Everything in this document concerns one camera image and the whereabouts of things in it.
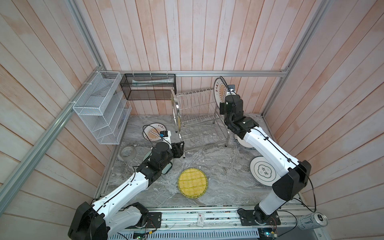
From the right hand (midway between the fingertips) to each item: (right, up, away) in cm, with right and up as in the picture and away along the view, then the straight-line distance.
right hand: (229, 99), depth 76 cm
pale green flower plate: (-36, -41, +17) cm, 57 cm away
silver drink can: (+32, -56, -13) cm, 65 cm away
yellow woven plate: (-19, -47, +9) cm, 52 cm away
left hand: (-25, -25, +2) cm, 35 cm away
